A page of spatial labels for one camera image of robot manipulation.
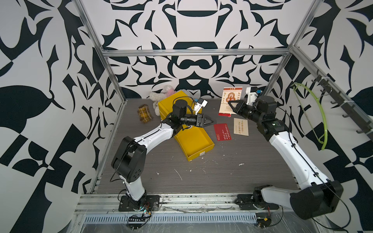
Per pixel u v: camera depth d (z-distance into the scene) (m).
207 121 0.73
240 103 0.64
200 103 0.71
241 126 1.05
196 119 0.69
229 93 0.74
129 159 0.47
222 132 1.01
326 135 0.66
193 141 0.94
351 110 0.55
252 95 0.66
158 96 1.08
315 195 0.38
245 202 0.74
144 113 1.11
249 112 0.63
